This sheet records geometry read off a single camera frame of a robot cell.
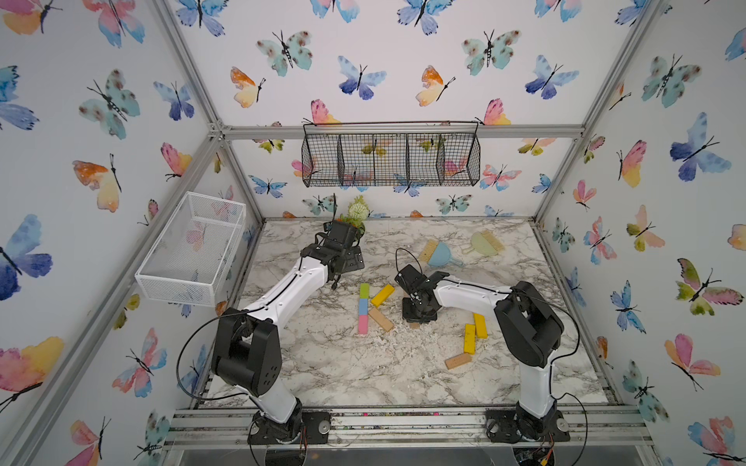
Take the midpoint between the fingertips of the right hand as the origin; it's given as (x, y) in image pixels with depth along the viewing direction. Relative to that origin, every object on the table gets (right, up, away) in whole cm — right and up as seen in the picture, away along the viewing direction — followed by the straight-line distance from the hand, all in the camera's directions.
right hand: (410, 315), depth 93 cm
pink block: (-15, -3, 0) cm, 15 cm away
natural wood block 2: (+1, -2, -2) cm, 4 cm away
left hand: (-20, +18, -4) cm, 27 cm away
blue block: (-15, +2, +3) cm, 16 cm away
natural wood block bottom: (+13, -11, -8) cm, 19 cm away
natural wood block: (-9, -1, +1) cm, 9 cm away
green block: (-15, +6, +8) cm, 18 cm away
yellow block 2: (+17, -6, -4) cm, 19 cm away
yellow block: (-9, +5, +6) cm, 12 cm away
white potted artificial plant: (-18, +34, +9) cm, 39 cm away
